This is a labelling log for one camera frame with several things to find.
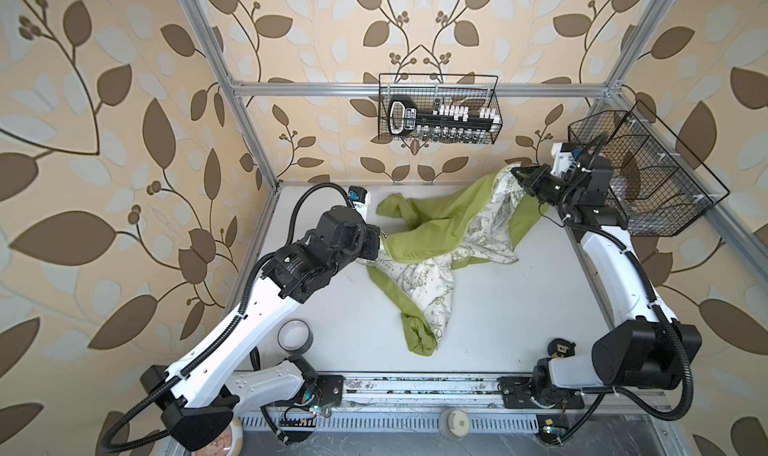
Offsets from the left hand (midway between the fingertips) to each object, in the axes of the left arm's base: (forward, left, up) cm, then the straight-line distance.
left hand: (378, 226), depth 67 cm
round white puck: (-34, -17, -21) cm, 44 cm away
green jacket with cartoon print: (+17, -29, -19) cm, 39 cm away
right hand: (+17, -34, +3) cm, 38 cm away
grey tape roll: (-15, +23, -32) cm, 42 cm away
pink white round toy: (-39, +32, -30) cm, 59 cm away
